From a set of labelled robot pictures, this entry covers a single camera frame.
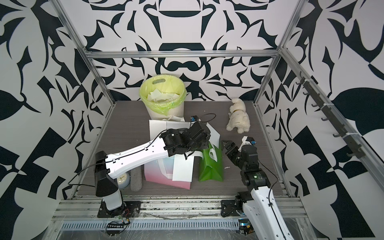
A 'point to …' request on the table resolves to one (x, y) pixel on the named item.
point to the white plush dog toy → (238, 119)
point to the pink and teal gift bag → (161, 171)
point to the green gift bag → (211, 165)
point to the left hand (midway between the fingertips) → (207, 137)
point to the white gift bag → (157, 127)
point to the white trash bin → (177, 112)
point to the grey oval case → (136, 178)
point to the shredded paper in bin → (156, 96)
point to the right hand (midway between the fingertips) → (224, 143)
